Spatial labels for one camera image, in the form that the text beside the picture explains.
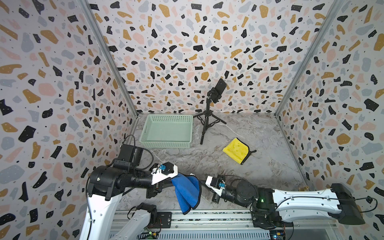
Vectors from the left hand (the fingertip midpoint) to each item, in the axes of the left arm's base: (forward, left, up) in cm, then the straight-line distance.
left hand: (175, 179), depth 57 cm
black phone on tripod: (+52, -20, +2) cm, 55 cm away
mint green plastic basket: (+47, +14, -30) cm, 57 cm away
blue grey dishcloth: (-5, -5, +4) cm, 8 cm away
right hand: (+1, -10, -4) cm, 11 cm away
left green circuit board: (-14, +16, -32) cm, 38 cm away
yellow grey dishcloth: (+30, -35, -29) cm, 54 cm away
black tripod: (+50, -15, -19) cm, 56 cm away
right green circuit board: (-16, -46, -32) cm, 58 cm away
